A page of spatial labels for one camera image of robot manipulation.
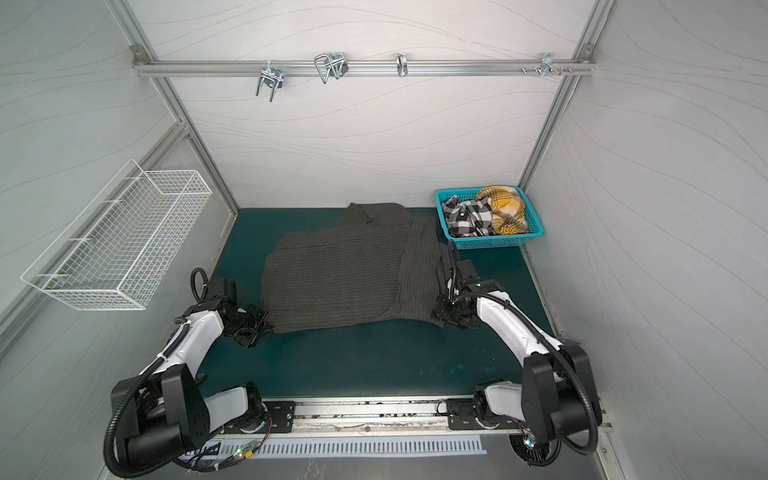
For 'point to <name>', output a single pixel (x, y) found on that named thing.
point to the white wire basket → (115, 255)
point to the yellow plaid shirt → (507, 209)
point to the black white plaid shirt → (468, 218)
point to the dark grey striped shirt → (378, 264)
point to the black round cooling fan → (528, 447)
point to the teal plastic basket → (469, 193)
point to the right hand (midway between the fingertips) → (444, 309)
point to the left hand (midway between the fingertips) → (279, 318)
